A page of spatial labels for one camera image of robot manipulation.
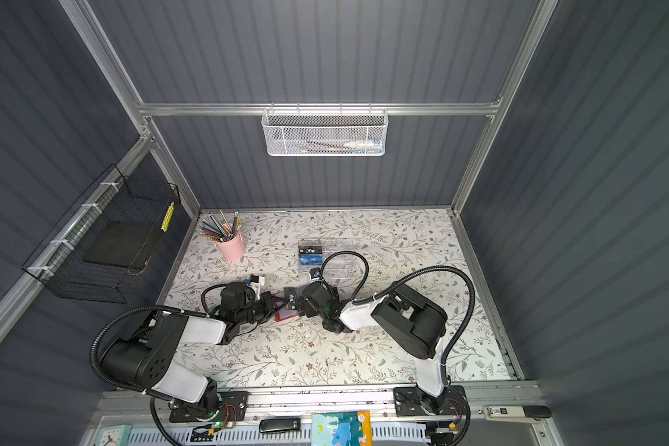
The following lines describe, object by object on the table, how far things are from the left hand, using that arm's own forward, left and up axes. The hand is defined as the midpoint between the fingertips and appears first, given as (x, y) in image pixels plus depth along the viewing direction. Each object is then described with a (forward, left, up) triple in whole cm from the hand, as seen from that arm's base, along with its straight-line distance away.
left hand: (291, 303), depth 88 cm
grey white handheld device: (-30, -60, 0) cm, 68 cm away
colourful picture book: (-33, -16, -3) cm, 37 cm away
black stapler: (-33, 0, 0) cm, 33 cm away
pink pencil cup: (+22, +23, +1) cm, 32 cm away
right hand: (+4, -6, -3) cm, 8 cm away
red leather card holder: (-2, +2, -2) cm, 4 cm away
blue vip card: (+17, -6, 0) cm, 18 cm away
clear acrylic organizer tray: (+19, -6, +2) cm, 20 cm away
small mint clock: (-34, +39, -2) cm, 52 cm away
